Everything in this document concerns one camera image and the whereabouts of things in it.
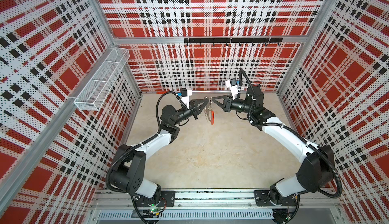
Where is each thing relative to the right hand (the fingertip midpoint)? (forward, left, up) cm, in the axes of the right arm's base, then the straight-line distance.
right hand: (213, 100), depth 71 cm
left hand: (-1, +2, -1) cm, 2 cm away
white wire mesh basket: (+16, +74, -14) cm, 77 cm away
